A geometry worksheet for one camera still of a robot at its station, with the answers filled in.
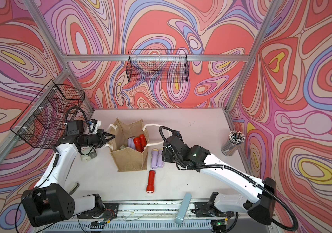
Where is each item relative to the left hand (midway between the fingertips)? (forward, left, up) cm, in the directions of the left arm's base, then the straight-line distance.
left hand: (115, 136), depth 78 cm
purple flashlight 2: (+5, -5, -15) cm, 17 cm away
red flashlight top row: (+5, -13, -12) cm, 19 cm away
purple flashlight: (-1, -21, -17) cm, 27 cm away
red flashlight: (-21, -19, -18) cm, 34 cm away
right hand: (-12, -29, -2) cm, 31 cm away
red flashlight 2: (+2, -10, -11) cm, 16 cm away
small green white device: (-4, +23, -18) cm, 29 cm away
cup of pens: (0, -67, -3) cm, 67 cm away
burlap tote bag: (-9, -7, -9) cm, 15 cm away
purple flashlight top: (-7, -24, -18) cm, 31 cm away
